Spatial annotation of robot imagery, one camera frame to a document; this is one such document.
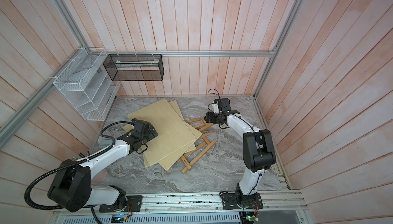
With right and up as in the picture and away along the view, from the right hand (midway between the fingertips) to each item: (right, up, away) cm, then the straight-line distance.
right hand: (209, 117), depth 96 cm
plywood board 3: (-52, -7, 0) cm, 53 cm away
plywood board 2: (-22, -22, -16) cm, 35 cm away
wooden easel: (-2, -6, +4) cm, 7 cm away
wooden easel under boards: (-13, -24, -9) cm, 29 cm away
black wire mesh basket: (-51, +35, +8) cm, 62 cm away
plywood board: (-22, -10, -5) cm, 25 cm away
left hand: (-36, -11, -6) cm, 38 cm away
